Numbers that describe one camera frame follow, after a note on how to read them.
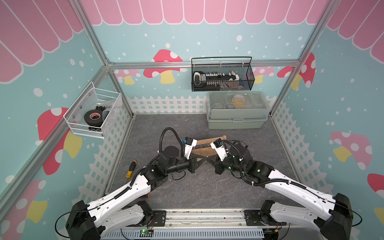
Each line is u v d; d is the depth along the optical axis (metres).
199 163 0.68
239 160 0.52
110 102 0.77
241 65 0.89
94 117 0.71
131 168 0.89
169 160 0.54
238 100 1.04
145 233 0.73
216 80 0.87
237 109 1.02
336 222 0.38
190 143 0.63
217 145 0.62
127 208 0.62
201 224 0.74
